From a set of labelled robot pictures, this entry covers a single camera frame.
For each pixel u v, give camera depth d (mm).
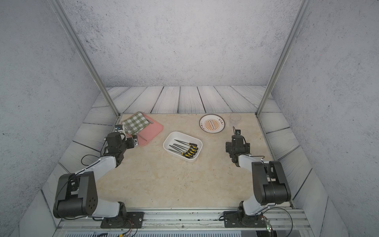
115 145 697
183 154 960
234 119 1111
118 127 791
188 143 1016
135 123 1147
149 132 1133
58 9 703
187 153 963
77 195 432
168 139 993
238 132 828
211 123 1147
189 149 988
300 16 729
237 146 734
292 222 723
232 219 726
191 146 1005
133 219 726
